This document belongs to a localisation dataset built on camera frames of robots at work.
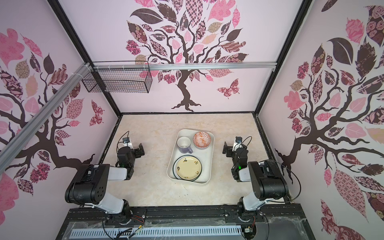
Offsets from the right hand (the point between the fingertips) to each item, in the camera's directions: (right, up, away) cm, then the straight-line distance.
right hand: (234, 141), depth 92 cm
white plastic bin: (-17, -10, +5) cm, 21 cm away
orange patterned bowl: (-20, 0, +6) cm, 21 cm away
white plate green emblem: (-37, -14, -3) cm, 40 cm away
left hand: (-64, -3, +2) cm, 64 cm away
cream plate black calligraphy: (-29, -15, -6) cm, 33 cm away
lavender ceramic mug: (-33, -2, +6) cm, 33 cm away
